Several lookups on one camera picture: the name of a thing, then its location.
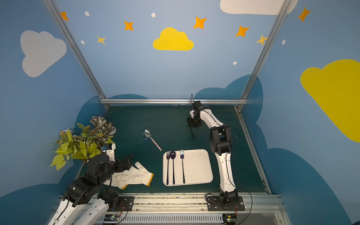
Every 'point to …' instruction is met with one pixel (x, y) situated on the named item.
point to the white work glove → (133, 176)
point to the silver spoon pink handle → (147, 133)
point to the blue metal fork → (146, 138)
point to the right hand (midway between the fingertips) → (191, 124)
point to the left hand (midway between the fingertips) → (125, 154)
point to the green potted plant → (86, 143)
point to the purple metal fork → (168, 156)
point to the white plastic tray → (198, 168)
